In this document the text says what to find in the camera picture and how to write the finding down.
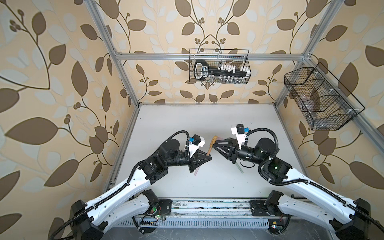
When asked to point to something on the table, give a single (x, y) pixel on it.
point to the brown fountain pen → (213, 141)
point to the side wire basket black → (325, 103)
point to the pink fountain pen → (196, 171)
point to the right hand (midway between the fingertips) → (215, 146)
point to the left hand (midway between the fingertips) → (211, 157)
